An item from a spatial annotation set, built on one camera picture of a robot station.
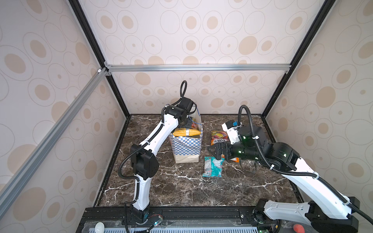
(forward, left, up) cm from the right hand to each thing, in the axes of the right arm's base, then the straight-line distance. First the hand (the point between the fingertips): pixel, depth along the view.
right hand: (218, 145), depth 63 cm
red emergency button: (-25, -39, -30) cm, 55 cm away
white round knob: (-29, +55, -30) cm, 69 cm away
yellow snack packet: (+11, +17, -5) cm, 21 cm away
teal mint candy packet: (+3, 0, -28) cm, 29 cm away
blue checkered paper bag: (+9, +15, -18) cm, 25 cm away
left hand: (+23, +14, -10) cm, 28 cm away
